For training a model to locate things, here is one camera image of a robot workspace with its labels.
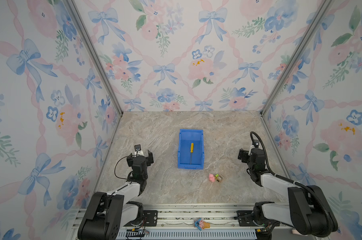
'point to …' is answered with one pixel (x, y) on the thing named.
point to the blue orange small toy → (201, 224)
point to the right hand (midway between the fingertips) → (250, 149)
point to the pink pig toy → (211, 177)
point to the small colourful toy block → (218, 178)
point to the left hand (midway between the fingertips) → (140, 150)
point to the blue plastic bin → (186, 137)
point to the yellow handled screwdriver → (192, 146)
